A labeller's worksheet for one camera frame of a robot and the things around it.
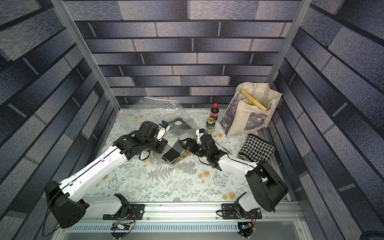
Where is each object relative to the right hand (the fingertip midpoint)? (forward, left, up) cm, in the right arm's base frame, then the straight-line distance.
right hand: (182, 143), depth 84 cm
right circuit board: (-38, -33, -18) cm, 53 cm away
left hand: (-3, +7, +8) cm, 11 cm away
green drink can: (+18, -17, -4) cm, 25 cm away
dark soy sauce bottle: (+30, -21, -4) cm, 37 cm away
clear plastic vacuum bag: (+42, +33, -7) cm, 53 cm away
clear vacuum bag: (+13, +3, -3) cm, 13 cm away
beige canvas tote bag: (+18, -35, +2) cm, 39 cm away
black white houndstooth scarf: (+2, -46, -11) cm, 47 cm away
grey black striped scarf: (0, +7, -9) cm, 11 cm away
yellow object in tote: (+25, -43, +11) cm, 50 cm away
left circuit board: (-38, +31, -14) cm, 51 cm away
